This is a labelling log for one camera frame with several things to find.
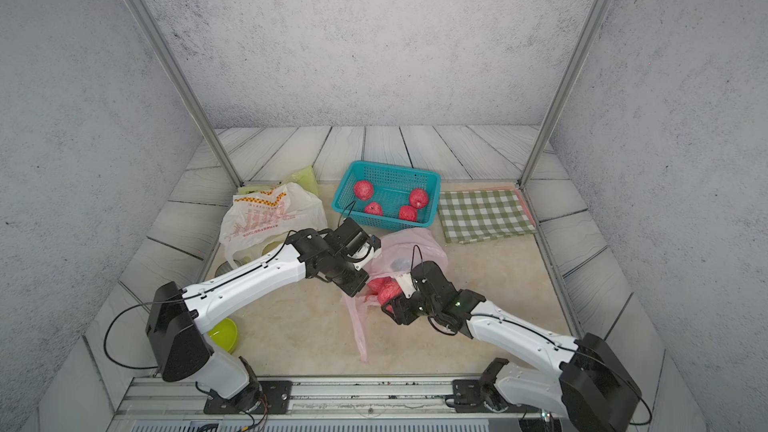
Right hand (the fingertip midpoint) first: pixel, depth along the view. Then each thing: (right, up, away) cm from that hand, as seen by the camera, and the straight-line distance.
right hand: (392, 304), depth 79 cm
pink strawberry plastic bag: (0, +14, -4) cm, 15 cm away
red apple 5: (-11, +31, +32) cm, 46 cm away
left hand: (-6, +5, -2) cm, 8 cm away
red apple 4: (+9, +28, +29) cm, 41 cm away
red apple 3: (+5, +23, +25) cm, 34 cm away
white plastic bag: (-41, +23, +22) cm, 52 cm away
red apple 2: (-6, +25, +26) cm, 36 cm away
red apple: (-2, +5, -3) cm, 6 cm away
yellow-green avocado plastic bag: (-34, +36, +36) cm, 61 cm away
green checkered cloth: (+31, +22, +32) cm, 50 cm away
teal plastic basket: (-2, +29, +39) cm, 49 cm away
